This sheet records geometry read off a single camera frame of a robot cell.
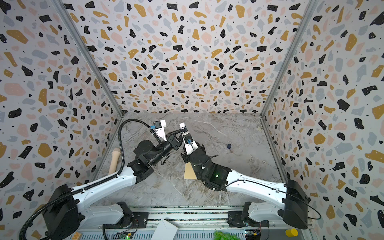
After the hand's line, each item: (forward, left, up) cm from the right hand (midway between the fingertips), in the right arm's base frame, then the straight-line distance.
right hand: (185, 138), depth 68 cm
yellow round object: (-33, -48, -26) cm, 64 cm away
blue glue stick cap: (+17, -26, -33) cm, 45 cm away
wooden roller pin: (+7, +48, -29) cm, 56 cm away
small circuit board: (-34, +29, -31) cm, 54 cm away
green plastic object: (-34, -17, -26) cm, 46 cm away
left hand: (+1, -1, +5) cm, 5 cm away
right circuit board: (-33, -32, -33) cm, 57 cm away
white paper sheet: (-33, +9, -27) cm, 43 cm away
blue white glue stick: (+4, +1, +4) cm, 6 cm away
